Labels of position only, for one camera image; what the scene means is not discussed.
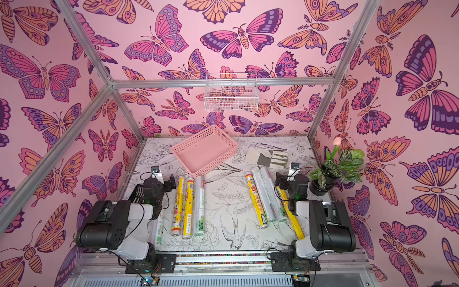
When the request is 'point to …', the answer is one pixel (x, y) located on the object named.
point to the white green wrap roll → (199, 206)
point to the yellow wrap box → (297, 228)
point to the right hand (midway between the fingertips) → (283, 172)
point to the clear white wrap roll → (158, 229)
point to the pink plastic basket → (205, 150)
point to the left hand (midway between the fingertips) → (165, 173)
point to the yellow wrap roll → (187, 211)
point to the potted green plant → (346, 168)
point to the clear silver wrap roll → (265, 194)
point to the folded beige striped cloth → (275, 159)
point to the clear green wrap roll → (277, 203)
